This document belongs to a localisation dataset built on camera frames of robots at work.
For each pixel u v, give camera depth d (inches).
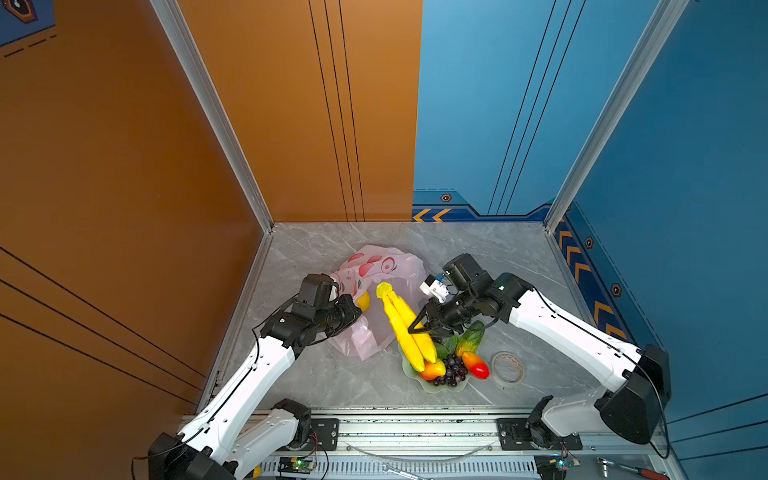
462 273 23.1
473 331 31.8
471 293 22.4
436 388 29.8
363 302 35.9
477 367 29.7
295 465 27.9
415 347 25.6
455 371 29.8
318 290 22.9
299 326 20.8
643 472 26.7
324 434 29.1
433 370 28.5
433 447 28.5
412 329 26.8
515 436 28.5
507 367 33.3
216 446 15.3
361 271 33.1
